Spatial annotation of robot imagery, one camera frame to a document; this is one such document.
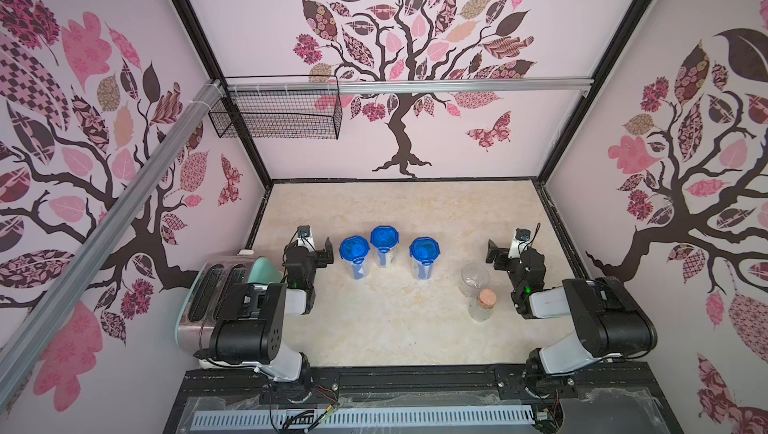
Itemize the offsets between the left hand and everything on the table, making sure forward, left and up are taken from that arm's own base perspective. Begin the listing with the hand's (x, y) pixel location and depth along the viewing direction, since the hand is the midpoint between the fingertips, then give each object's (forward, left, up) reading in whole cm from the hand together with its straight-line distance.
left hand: (313, 244), depth 94 cm
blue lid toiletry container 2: (-3, -23, +7) cm, 24 cm away
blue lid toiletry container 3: (-7, -35, +7) cm, 36 cm away
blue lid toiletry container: (-7, -15, +7) cm, 18 cm away
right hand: (0, -61, +2) cm, 61 cm away
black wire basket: (+35, +4, +28) cm, 45 cm away
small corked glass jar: (-22, -50, 0) cm, 54 cm away
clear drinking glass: (-11, -51, -4) cm, 52 cm away
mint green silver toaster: (-19, +22, +9) cm, 31 cm away
